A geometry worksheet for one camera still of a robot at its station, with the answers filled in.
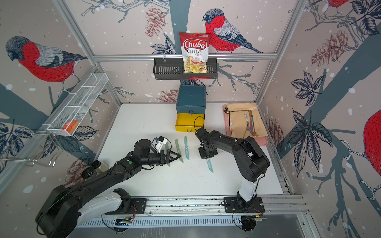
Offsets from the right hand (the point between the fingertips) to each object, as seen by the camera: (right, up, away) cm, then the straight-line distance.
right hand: (206, 156), depth 92 cm
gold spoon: (+18, +29, +22) cm, 40 cm away
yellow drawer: (-11, +21, +2) cm, 24 cm away
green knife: (-18, +4, +2) cm, 18 cm away
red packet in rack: (-64, +21, -27) cm, 72 cm away
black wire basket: (-22, +57, +3) cm, 61 cm away
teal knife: (-13, +5, +3) cm, 14 cm away
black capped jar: (-60, -2, -15) cm, 62 cm away
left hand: (-16, +5, -17) cm, 24 cm away
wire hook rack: (-68, +17, -32) cm, 77 cm away
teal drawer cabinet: (-9, +36, 0) cm, 37 cm away
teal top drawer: (-10, +30, 0) cm, 31 cm away
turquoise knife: (+2, -4, -5) cm, 6 cm away
